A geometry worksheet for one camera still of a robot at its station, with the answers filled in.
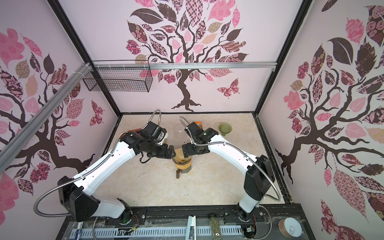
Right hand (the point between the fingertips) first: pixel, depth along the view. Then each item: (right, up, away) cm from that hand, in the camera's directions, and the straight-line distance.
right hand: (191, 150), depth 82 cm
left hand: (-13, -2, -6) cm, 14 cm away
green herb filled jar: (+12, -34, -15) cm, 39 cm away
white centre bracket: (0, -33, -12) cm, 35 cm away
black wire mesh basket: (-46, +47, +13) cm, 67 cm away
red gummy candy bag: (-43, +11, +26) cm, 51 cm away
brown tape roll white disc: (+45, -32, -16) cm, 58 cm away
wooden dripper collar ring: (-4, -9, -1) cm, 10 cm away
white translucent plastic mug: (-10, +7, +18) cm, 22 cm away
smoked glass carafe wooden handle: (-8, -13, +1) cm, 16 cm away
